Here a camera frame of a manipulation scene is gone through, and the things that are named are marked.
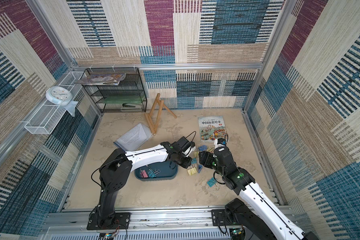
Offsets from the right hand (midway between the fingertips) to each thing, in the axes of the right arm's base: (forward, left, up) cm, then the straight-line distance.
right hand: (204, 153), depth 77 cm
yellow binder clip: (-3, +6, -15) cm, 16 cm away
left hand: (+1, +7, -14) cm, 16 cm away
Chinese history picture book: (+29, -9, -16) cm, 34 cm away
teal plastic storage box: (-2, +22, -16) cm, 27 cm away
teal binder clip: (-4, +28, -15) cm, 32 cm away
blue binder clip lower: (-1, +1, -13) cm, 14 cm away
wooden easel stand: (+38, +36, -12) cm, 54 cm away
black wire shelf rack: (+51, +58, +2) cm, 77 cm away
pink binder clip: (-5, +33, -14) cm, 36 cm away
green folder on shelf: (+37, +49, +4) cm, 62 cm away
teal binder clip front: (-9, -5, -17) cm, 20 cm away
